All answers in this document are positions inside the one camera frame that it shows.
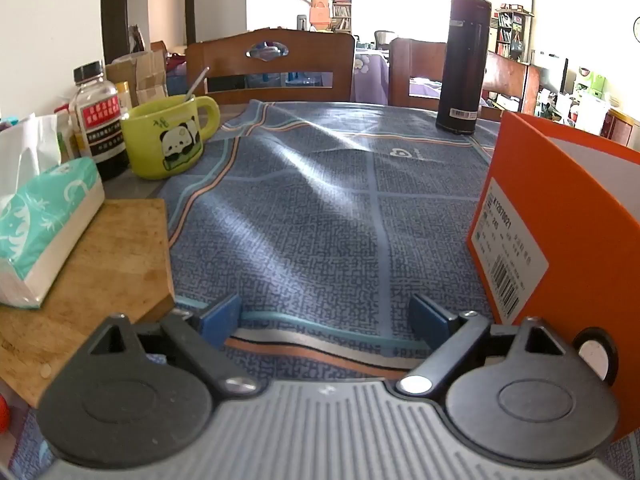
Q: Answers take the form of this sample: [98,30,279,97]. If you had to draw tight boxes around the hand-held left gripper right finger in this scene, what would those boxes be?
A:
[397,294,576,398]

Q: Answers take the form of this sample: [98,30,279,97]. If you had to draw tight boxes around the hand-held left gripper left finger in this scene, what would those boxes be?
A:
[89,294,261,401]

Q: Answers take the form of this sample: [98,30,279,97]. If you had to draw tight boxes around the orange cardboard box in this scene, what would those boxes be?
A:
[466,111,640,443]

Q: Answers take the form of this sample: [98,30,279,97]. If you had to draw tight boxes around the wooden cutting board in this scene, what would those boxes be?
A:
[0,198,176,408]

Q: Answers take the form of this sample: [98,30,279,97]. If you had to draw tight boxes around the blue patterned tablecloth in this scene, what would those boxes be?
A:
[157,100,506,396]

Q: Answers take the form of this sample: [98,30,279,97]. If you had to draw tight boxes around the green panda mug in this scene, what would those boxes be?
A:
[120,94,221,180]

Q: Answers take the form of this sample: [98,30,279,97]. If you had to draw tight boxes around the teal white tissue pack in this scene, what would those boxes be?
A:
[0,112,106,309]

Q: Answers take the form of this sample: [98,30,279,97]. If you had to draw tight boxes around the clear bottle with black cap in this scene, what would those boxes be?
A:
[69,61,132,182]

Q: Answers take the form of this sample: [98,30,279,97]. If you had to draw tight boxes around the metal spoon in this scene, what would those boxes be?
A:
[184,66,211,103]

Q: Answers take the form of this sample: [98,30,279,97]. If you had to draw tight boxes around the white plastic bottle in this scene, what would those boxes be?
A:
[54,102,81,163]

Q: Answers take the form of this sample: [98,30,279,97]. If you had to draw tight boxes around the purple printed bedsheet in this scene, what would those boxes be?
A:
[352,52,391,106]

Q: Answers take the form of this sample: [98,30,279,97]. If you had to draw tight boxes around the brown cardboard box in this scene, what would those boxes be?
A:
[105,50,168,106]

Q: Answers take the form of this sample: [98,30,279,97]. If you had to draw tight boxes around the wooden chair with oval cutout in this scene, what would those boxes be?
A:
[186,28,356,106]

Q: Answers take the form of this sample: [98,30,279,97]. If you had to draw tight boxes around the dark cylindrical thermos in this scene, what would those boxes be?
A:
[435,0,492,136]

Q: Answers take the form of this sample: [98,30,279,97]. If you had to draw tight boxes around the dark bookshelf with books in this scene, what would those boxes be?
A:
[495,7,535,63]

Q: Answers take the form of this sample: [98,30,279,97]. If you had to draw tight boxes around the narrow bookshelf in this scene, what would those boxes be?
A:
[330,0,353,33]

